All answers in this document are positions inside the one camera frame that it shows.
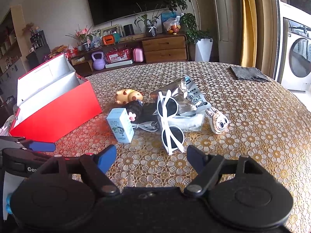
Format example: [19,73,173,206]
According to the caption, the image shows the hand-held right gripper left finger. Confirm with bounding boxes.
[39,144,121,197]

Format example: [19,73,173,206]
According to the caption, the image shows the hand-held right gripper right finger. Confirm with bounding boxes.
[183,145,264,198]

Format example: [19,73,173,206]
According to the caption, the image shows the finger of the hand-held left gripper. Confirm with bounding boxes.
[0,148,55,178]
[0,136,57,152]

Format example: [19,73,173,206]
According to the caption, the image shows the red cardboard box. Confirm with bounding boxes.
[9,53,103,143]

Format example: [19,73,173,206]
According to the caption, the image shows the white cable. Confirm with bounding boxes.
[131,121,161,133]

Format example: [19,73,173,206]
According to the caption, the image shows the clear plastic bag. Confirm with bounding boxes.
[168,112,205,132]
[150,76,212,116]

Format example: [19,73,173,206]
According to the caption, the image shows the white sunglasses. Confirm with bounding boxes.
[157,90,185,156]

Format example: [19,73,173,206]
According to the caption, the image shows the small light blue carton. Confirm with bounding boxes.
[106,107,135,143]

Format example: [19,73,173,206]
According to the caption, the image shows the white bunny toy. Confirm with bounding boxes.
[205,107,229,134]

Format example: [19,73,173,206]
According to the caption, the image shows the black scrunchie with pink flower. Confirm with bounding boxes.
[125,101,144,123]

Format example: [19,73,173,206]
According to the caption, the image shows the black flat object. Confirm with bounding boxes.
[142,102,159,127]

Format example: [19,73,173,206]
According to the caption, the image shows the yellow spotted animal toy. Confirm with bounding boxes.
[115,89,144,105]

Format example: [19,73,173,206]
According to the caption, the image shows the floral patterned tablecloth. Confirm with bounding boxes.
[55,61,311,233]

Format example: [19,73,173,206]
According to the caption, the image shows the black cabinet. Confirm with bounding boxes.
[25,46,51,70]

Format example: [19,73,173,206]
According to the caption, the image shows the purple kettlebell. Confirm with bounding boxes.
[91,52,106,70]

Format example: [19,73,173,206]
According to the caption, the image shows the pile of colourful snack packets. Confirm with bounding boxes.
[50,45,73,59]

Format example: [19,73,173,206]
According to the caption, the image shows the grey cloth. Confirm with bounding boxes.
[230,65,271,82]

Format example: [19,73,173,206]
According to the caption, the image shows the red gift box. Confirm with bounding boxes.
[104,49,134,68]

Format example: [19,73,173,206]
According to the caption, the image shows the black coffee machine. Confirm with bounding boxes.
[30,30,46,51]

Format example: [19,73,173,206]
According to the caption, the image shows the pink case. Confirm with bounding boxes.
[133,47,144,63]

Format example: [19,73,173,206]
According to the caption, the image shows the tall plant in white planter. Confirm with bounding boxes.
[165,0,214,62]

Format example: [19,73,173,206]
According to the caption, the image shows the wooden shelf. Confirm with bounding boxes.
[0,5,30,102]

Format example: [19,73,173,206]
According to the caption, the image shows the wooden television cabinet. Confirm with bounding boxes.
[69,34,189,77]

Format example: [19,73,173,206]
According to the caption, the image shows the pink flower plant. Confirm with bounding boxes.
[66,25,96,51]

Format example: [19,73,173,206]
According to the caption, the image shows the illustrated card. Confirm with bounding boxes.
[91,29,102,48]

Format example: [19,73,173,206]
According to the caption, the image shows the black speaker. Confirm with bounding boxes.
[123,24,135,37]

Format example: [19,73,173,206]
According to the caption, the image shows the green plant in checkered pot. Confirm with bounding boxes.
[134,3,163,37]

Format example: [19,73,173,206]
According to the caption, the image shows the plastic bag of fruit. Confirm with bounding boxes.
[163,13,184,35]

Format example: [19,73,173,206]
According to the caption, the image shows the blue box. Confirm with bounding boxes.
[161,12,180,27]

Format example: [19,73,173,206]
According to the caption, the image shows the yellow curtain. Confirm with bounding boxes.
[240,0,258,68]

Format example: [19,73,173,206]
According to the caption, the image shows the white washing machine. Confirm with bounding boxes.
[277,3,311,91]

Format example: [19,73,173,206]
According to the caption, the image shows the black television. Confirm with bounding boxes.
[85,0,172,27]

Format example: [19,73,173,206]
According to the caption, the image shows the photo frame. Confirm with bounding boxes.
[101,25,122,37]

